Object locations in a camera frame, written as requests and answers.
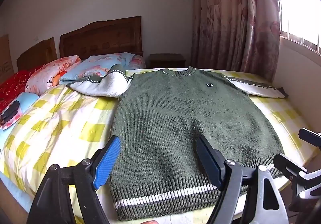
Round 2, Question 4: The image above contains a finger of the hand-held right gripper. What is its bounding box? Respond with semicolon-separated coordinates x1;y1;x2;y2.
298;127;321;148
273;153;308;184

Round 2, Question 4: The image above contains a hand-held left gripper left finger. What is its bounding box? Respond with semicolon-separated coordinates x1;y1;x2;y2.
26;135;121;224

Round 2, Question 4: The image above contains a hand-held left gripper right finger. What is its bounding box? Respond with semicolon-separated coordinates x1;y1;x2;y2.
196;135;290;224

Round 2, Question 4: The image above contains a green knitted sweater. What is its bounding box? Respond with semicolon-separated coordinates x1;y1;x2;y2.
66;64;289;221

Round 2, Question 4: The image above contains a yellow checked bed sheet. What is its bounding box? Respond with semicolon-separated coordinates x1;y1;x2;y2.
0;67;319;224

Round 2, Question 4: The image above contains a light blue floral pillow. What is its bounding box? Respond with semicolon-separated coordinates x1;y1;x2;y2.
60;52;146;85

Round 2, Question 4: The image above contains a dark cloth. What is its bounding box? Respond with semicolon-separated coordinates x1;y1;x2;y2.
0;101;20;125

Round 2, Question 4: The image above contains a pink floral pillow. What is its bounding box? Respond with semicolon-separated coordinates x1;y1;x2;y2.
25;55;81;96

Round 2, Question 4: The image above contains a dark wooden nightstand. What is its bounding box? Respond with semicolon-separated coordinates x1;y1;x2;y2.
148;54;186;69

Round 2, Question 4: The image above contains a red patterned cloth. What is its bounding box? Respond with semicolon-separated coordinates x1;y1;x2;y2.
0;66;46;114

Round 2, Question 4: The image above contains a large wooden headboard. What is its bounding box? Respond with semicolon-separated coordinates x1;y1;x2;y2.
59;16;144;60

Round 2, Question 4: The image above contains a barred window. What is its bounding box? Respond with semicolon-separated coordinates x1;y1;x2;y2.
267;0;321;54

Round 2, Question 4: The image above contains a small wooden headboard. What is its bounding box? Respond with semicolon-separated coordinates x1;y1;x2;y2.
16;37;58;71

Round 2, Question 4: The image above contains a pink floral curtain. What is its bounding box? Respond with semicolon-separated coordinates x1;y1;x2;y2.
191;0;281;81

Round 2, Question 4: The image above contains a cardboard box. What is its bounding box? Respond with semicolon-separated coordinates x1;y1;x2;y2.
0;34;15;84

